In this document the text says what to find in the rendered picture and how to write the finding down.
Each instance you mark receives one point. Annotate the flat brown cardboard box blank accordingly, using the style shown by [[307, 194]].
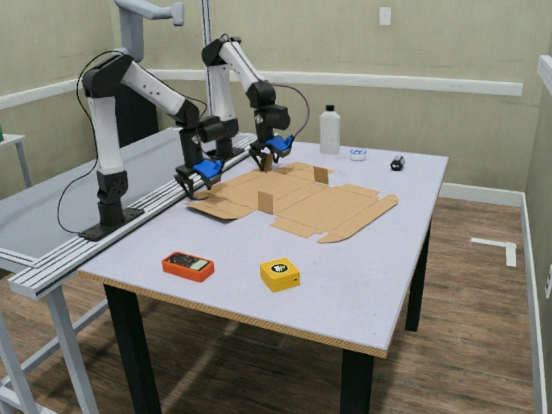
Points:
[[279, 190]]

